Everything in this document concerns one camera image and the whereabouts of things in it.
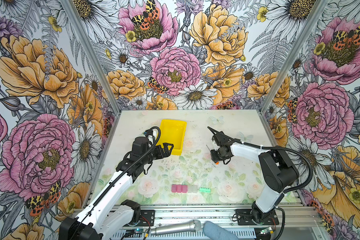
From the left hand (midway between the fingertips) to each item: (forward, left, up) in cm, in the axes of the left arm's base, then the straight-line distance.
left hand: (166, 151), depth 79 cm
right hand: (+2, -28, -16) cm, 33 cm away
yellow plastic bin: (+25, -2, -16) cm, 30 cm away
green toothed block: (-15, -21, -17) cm, 30 cm away
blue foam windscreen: (-34, -22, -14) cm, 42 cm away
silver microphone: (-31, -13, -12) cm, 36 cm away
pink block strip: (-14, -7, -16) cm, 22 cm away
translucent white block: (-14, -14, -16) cm, 25 cm away
